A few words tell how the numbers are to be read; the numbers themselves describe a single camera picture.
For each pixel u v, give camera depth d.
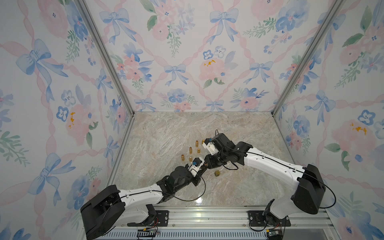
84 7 0.69
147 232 0.73
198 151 0.97
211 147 0.73
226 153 0.60
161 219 0.73
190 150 0.96
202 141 0.76
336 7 0.69
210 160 0.68
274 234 0.73
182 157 0.93
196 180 0.70
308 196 0.41
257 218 0.73
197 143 0.97
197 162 0.66
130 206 0.46
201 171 0.74
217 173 0.86
